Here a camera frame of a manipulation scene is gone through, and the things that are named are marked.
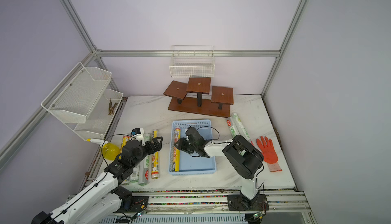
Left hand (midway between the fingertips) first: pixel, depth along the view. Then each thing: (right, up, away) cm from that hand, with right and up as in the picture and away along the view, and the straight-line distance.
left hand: (156, 141), depth 82 cm
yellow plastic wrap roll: (+10, -8, +4) cm, 14 cm away
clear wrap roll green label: (+51, +4, +14) cm, 53 cm away
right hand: (+10, -5, +8) cm, 14 cm away
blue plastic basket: (+18, -14, +3) cm, 23 cm away
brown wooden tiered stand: (+20, +27, +26) cm, 42 cm away
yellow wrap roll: (-2, -11, +4) cm, 11 cm away
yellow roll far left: (-23, -1, +11) cm, 25 cm away
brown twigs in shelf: (-33, +19, +13) cm, 40 cm away
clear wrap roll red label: (+45, +6, +16) cm, 48 cm away
